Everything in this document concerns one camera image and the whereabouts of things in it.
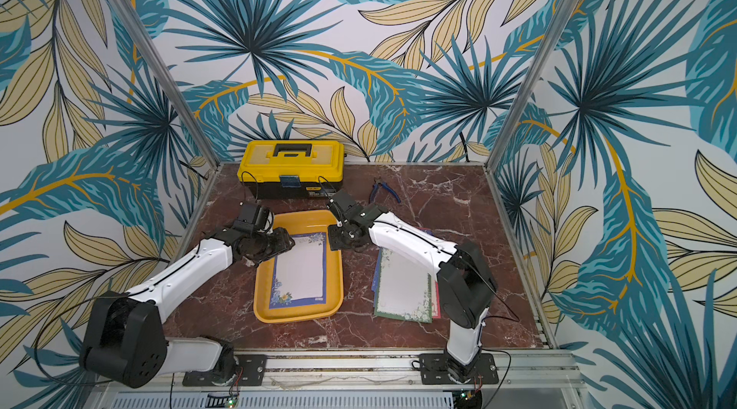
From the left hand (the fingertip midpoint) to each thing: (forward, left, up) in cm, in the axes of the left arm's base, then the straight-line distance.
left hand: (289, 248), depth 86 cm
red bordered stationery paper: (-12, -44, -7) cm, 46 cm away
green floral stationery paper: (-8, -35, -10) cm, 37 cm away
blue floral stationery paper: (-3, -2, -11) cm, 11 cm away
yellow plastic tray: (+16, +2, -11) cm, 20 cm away
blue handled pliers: (+33, -27, -8) cm, 44 cm away
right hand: (+1, -14, +3) cm, 14 cm away
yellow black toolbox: (+26, +3, +7) cm, 27 cm away
